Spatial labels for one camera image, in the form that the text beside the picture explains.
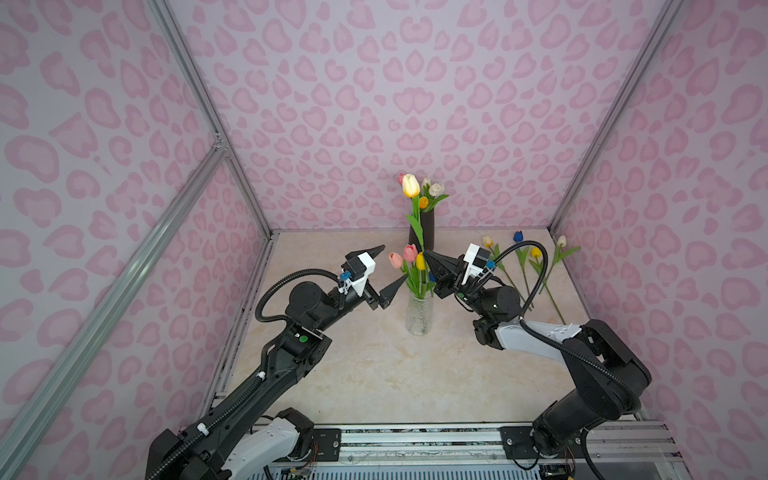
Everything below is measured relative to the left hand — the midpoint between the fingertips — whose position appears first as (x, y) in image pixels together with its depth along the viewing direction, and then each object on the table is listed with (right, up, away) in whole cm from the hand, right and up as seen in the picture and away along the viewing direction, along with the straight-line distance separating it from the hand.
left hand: (393, 256), depth 61 cm
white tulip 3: (+61, +1, +49) cm, 79 cm away
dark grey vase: (+12, +8, +44) cm, 47 cm away
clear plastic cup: (+7, -18, +27) cm, 33 cm away
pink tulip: (+1, -1, +13) cm, 14 cm away
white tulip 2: (+12, +19, +27) cm, 35 cm away
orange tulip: (+9, +16, +26) cm, 32 cm away
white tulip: (+10, +23, +34) cm, 42 cm away
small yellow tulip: (+52, -4, +48) cm, 71 cm away
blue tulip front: (+9, -5, +8) cm, 13 cm away
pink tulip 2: (+4, +1, +12) cm, 13 cm away
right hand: (+8, 0, +6) cm, 10 cm away
